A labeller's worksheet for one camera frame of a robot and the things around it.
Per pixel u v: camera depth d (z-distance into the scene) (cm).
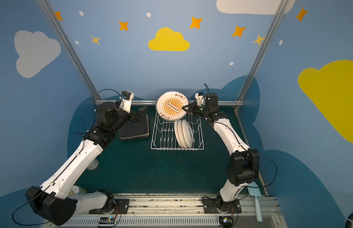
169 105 82
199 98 78
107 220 73
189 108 80
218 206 67
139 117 65
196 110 73
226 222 73
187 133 88
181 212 73
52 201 37
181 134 86
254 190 78
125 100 58
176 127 87
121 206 75
